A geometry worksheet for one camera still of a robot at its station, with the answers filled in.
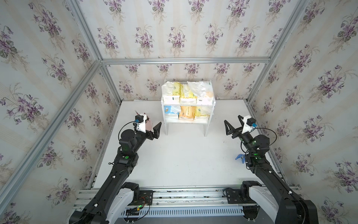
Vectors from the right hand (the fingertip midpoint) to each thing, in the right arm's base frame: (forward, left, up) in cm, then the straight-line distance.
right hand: (234, 119), depth 75 cm
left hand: (-3, +44, 0) cm, 44 cm away
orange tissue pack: (+10, +26, -7) cm, 29 cm away
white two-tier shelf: (+4, +14, -10) cm, 18 cm away
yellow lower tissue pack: (+9, +16, -6) cm, 20 cm away
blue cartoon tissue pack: (+9, +35, -5) cm, 37 cm away
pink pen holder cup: (+6, +52, -16) cm, 54 cm away
